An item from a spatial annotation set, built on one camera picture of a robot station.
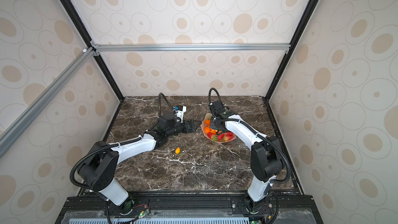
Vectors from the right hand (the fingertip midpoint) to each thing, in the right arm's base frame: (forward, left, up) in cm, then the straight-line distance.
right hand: (216, 124), depth 91 cm
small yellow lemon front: (-11, +23, -10) cm, 28 cm away
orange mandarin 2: (0, +6, -6) cm, 8 cm away
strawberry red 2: (-5, -7, -5) cm, 10 cm away
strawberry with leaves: (-3, +4, -7) cm, 8 cm away
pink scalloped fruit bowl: (+10, +5, -5) cm, 13 cm away
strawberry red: (-6, -2, -5) cm, 8 cm away
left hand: (-4, +9, +9) cm, 14 cm away
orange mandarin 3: (-1, +2, -6) cm, 7 cm away
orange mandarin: (+6, +5, -5) cm, 9 cm away
